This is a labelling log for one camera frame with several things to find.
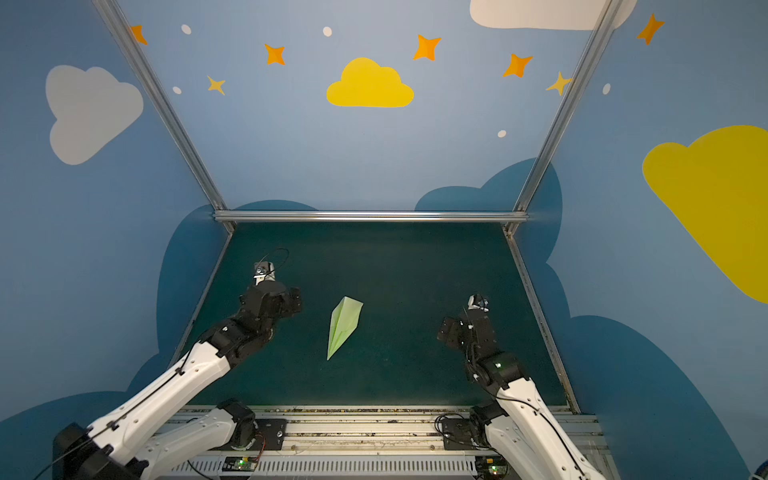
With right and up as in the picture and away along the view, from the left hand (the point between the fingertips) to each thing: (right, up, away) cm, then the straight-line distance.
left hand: (283, 289), depth 79 cm
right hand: (+48, -9, +2) cm, 49 cm away
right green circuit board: (+53, -42, -8) cm, 69 cm away
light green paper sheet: (+15, -10, +12) cm, 22 cm away
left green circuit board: (-8, -42, -7) cm, 43 cm away
